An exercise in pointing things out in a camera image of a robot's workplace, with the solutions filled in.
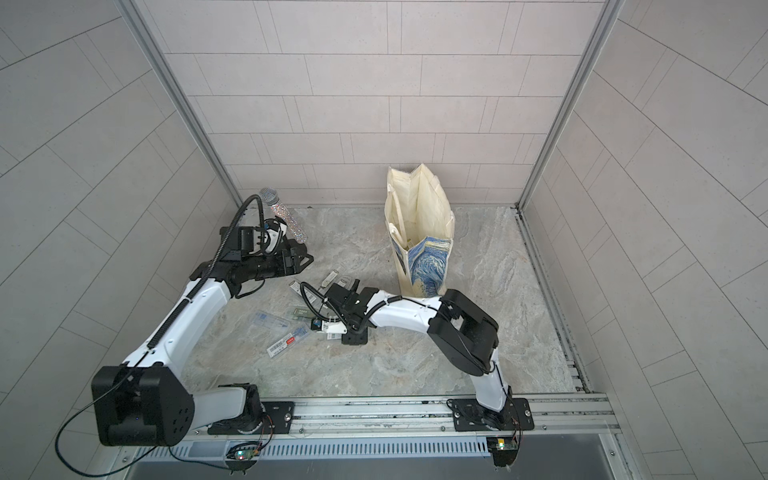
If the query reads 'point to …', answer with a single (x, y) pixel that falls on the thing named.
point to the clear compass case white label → (345, 282)
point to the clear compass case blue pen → (271, 321)
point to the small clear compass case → (329, 279)
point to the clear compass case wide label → (334, 336)
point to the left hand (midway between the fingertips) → (308, 256)
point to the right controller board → (504, 449)
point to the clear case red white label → (287, 341)
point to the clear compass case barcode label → (296, 287)
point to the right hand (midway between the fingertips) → (351, 330)
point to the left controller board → (242, 457)
